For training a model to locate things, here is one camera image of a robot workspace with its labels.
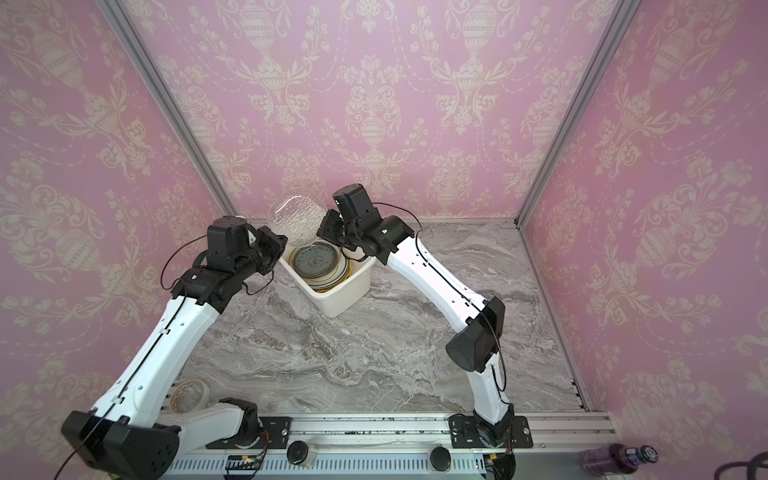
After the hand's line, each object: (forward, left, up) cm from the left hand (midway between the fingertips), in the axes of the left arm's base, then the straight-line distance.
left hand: (292, 235), depth 73 cm
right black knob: (-41, -37, -32) cm, 64 cm away
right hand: (+2, -6, +1) cm, 6 cm away
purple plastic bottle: (-42, -74, -23) cm, 88 cm away
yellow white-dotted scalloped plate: (+7, -9, -28) cm, 30 cm away
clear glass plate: (+6, 0, +1) cm, 6 cm away
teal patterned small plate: (+13, +2, -27) cm, 30 cm away
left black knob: (-42, -5, -23) cm, 48 cm away
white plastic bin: (-7, -12, -17) cm, 22 cm away
